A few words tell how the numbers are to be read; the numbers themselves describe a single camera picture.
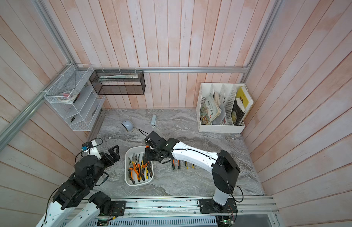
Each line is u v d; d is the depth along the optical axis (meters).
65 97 0.73
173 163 0.89
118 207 0.73
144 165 0.86
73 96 0.73
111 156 0.62
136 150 0.91
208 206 0.73
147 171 0.86
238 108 0.93
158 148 0.60
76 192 0.47
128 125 1.01
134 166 0.85
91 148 0.59
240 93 0.97
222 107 0.93
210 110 0.98
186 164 0.88
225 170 0.44
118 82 1.05
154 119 1.11
